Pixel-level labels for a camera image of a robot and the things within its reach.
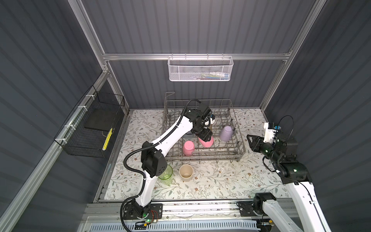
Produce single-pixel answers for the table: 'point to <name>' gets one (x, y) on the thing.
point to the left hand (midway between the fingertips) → (207, 138)
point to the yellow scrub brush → (107, 140)
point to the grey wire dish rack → (227, 145)
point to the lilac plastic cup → (226, 133)
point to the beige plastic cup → (186, 172)
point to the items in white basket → (213, 75)
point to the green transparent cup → (166, 178)
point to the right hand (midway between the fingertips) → (253, 136)
